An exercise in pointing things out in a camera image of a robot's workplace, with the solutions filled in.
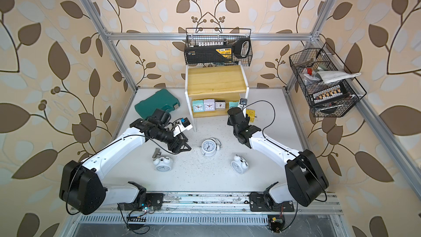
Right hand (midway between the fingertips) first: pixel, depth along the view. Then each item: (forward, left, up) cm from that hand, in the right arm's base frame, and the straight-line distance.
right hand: (236, 112), depth 87 cm
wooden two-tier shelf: (+2, +13, +17) cm, 21 cm away
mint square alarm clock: (+2, +20, +4) cm, 21 cm away
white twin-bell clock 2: (-25, +1, -8) cm, 26 cm away
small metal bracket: (-15, +45, -15) cm, 49 cm away
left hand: (-17, +25, -1) cm, 30 cm away
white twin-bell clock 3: (-23, +37, -8) cm, 45 cm away
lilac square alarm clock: (+3, +15, +4) cm, 15 cm away
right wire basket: (+17, -37, +18) cm, 44 cm away
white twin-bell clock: (-13, +15, -13) cm, 24 cm away
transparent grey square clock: (+3, +9, +3) cm, 10 cm away
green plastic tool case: (+23, +48, -12) cm, 55 cm away
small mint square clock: (+2, +2, +5) cm, 6 cm away
